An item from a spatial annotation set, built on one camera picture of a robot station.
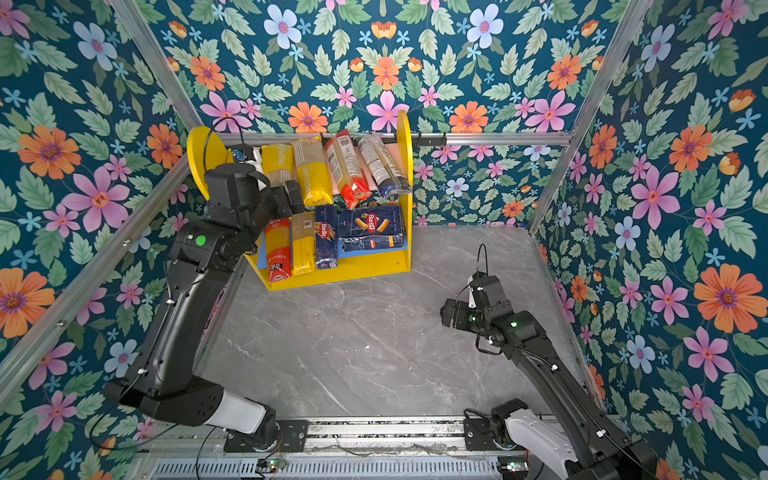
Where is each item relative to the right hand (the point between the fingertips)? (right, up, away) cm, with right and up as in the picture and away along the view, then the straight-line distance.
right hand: (455, 311), depth 78 cm
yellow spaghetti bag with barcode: (-46, +19, +15) cm, 52 cm away
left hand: (-40, +32, -16) cm, 53 cm away
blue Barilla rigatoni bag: (-24, +23, +14) cm, 36 cm away
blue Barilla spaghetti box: (-39, +24, +18) cm, 49 cm away
